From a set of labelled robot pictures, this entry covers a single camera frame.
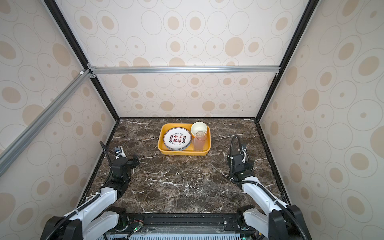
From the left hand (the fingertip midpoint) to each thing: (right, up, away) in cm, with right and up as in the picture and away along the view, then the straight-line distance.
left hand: (129, 151), depth 85 cm
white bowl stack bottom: (+40, +15, +20) cm, 47 cm away
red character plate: (+25, +7, +20) cm, 32 cm away
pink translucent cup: (+40, +6, +8) cm, 41 cm away
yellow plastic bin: (+33, -2, +15) cm, 37 cm away
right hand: (+65, -3, +2) cm, 65 cm away
